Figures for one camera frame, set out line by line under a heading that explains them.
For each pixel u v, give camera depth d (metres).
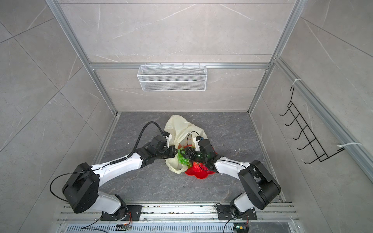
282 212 0.75
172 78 1.01
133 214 0.73
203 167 0.84
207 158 0.69
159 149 0.66
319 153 0.60
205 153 0.68
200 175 0.84
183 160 0.80
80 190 0.42
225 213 0.73
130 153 0.57
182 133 0.83
